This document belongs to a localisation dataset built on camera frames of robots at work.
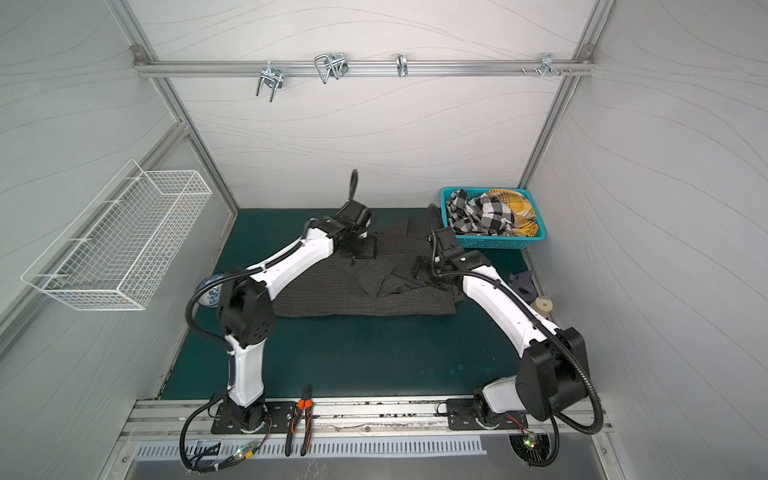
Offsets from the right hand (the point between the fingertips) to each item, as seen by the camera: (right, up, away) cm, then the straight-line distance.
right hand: (423, 267), depth 84 cm
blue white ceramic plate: (-67, -11, +10) cm, 69 cm away
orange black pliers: (-31, -34, -10) cm, 47 cm away
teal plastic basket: (+33, +7, +17) cm, 38 cm away
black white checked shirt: (+22, +16, +18) cm, 33 cm away
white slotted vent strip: (-7, -41, -14) cm, 44 cm away
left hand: (-14, +6, +6) cm, 16 cm away
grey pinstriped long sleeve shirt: (-12, -7, +10) cm, 17 cm away
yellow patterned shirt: (+38, +14, +20) cm, 45 cm away
